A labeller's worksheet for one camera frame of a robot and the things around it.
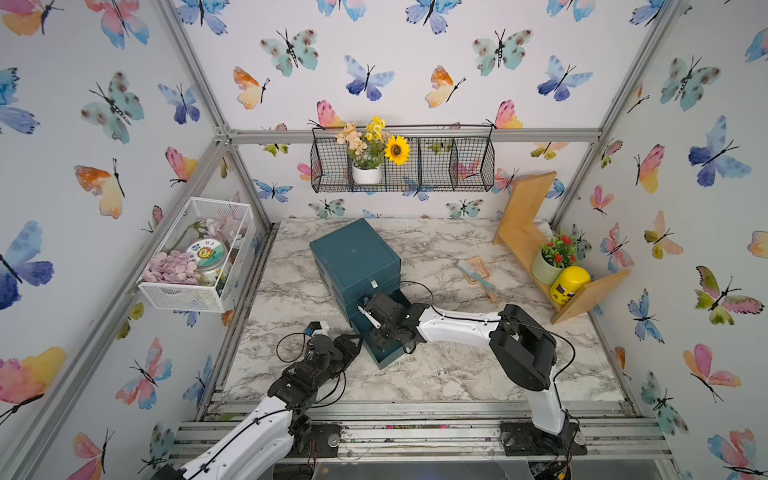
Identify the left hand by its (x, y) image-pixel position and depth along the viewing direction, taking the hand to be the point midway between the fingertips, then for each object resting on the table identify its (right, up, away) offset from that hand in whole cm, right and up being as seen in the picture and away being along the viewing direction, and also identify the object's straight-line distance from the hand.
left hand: (366, 338), depth 83 cm
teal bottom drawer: (+4, -5, -2) cm, 7 cm away
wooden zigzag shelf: (+52, +30, +25) cm, 65 cm away
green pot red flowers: (+54, +22, +4) cm, 58 cm away
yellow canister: (+56, +15, +1) cm, 58 cm away
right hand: (+3, +1, +6) cm, 7 cm away
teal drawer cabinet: (-2, +21, -2) cm, 21 cm away
